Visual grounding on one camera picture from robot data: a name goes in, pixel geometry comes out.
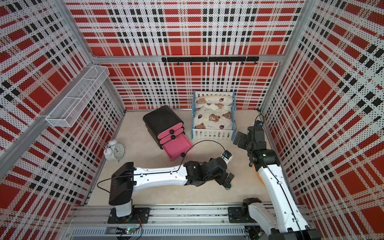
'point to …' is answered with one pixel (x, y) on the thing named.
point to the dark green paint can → (229, 187)
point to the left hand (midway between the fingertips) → (227, 169)
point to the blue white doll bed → (222, 134)
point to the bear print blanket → (213, 112)
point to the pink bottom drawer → (177, 147)
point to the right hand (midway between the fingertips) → (247, 137)
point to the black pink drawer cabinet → (166, 129)
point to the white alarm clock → (114, 151)
